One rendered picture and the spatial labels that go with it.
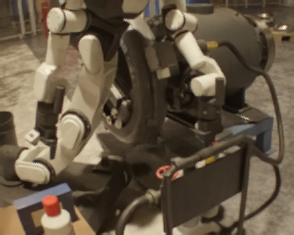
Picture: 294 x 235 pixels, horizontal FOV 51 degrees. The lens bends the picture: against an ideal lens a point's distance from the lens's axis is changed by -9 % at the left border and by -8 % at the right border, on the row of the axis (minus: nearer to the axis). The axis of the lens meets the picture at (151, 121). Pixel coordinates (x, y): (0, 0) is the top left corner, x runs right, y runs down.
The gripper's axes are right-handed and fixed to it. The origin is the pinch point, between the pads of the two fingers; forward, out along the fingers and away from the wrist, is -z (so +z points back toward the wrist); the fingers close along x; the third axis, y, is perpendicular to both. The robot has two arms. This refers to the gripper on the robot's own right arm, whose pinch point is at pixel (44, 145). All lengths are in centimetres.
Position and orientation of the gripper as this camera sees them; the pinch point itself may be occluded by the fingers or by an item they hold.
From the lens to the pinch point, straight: 129.1
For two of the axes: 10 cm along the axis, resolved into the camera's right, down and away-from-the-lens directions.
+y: 5.7, -2.2, 7.9
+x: 7.9, 4.3, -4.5
